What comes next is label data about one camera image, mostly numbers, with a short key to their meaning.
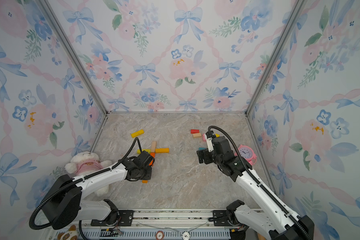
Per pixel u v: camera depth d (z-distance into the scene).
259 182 0.46
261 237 0.68
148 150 0.99
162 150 0.98
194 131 1.10
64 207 0.41
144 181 0.84
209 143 0.68
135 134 1.07
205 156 0.67
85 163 0.83
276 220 0.40
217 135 0.65
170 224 0.73
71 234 0.68
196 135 1.08
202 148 1.00
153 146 1.00
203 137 1.04
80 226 0.69
